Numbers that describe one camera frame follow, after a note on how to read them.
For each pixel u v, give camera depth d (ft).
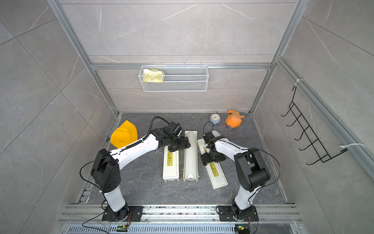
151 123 3.75
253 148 1.68
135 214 2.43
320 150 2.05
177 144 2.43
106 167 1.67
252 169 1.54
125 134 3.42
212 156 2.57
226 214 2.39
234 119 3.50
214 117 3.68
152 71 2.82
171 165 2.69
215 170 2.81
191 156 2.89
